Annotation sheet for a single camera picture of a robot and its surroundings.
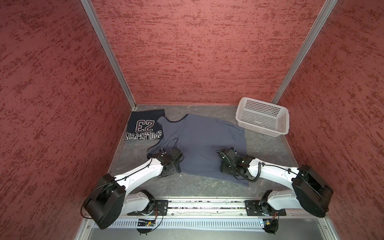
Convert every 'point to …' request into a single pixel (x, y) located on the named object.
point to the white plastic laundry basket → (262, 116)
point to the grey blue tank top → (201, 141)
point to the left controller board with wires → (144, 226)
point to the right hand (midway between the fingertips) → (224, 172)
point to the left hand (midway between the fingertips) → (167, 173)
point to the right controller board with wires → (271, 225)
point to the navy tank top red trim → (143, 125)
